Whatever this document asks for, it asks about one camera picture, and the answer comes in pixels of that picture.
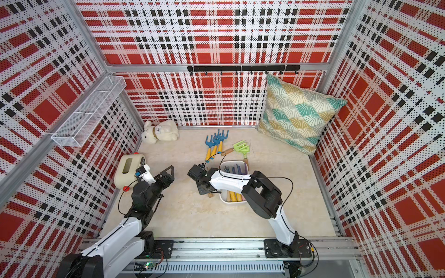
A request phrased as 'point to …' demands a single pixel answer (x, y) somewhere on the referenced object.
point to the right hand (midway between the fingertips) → (209, 186)
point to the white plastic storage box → (236, 167)
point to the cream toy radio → (124, 175)
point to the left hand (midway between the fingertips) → (172, 169)
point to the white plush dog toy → (165, 130)
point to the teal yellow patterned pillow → (295, 115)
